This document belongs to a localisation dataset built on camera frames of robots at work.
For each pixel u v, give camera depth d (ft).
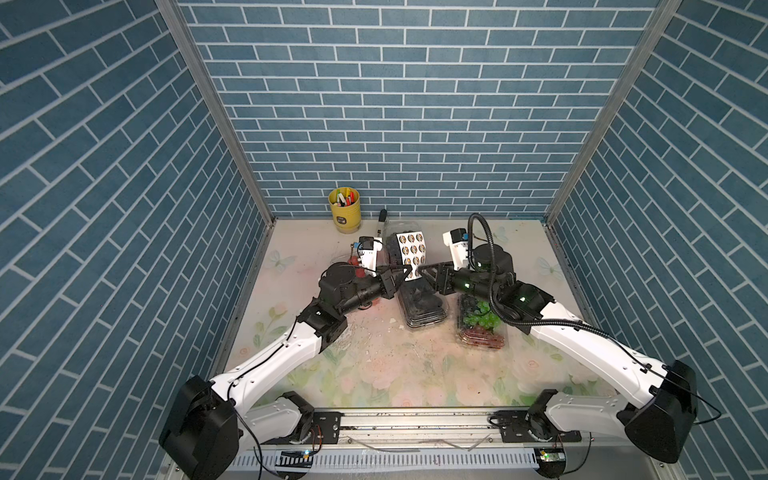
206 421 1.29
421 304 2.95
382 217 3.78
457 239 2.11
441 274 2.08
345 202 3.57
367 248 2.13
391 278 2.18
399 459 2.53
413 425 2.48
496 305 1.78
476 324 2.82
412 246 2.37
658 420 1.41
